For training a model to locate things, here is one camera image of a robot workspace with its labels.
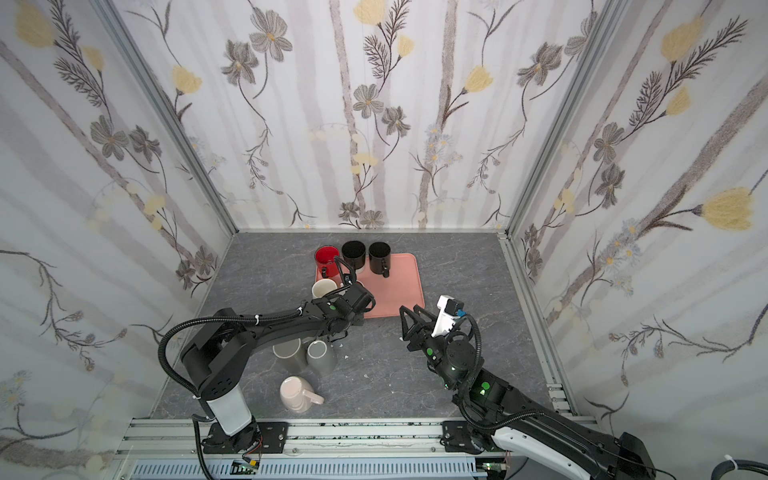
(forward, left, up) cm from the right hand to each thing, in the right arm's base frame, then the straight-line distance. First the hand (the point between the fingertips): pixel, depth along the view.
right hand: (403, 306), depth 68 cm
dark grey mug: (-7, +28, -18) cm, 34 cm away
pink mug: (-16, +25, -18) cm, 34 cm away
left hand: (+12, +14, -22) cm, 29 cm away
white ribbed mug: (+18, +25, -24) cm, 39 cm away
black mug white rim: (+29, +6, -21) cm, 37 cm away
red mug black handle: (+30, +26, -26) cm, 48 cm away
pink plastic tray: (+19, -1, -28) cm, 33 cm away
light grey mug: (-7, +20, -19) cm, 28 cm away
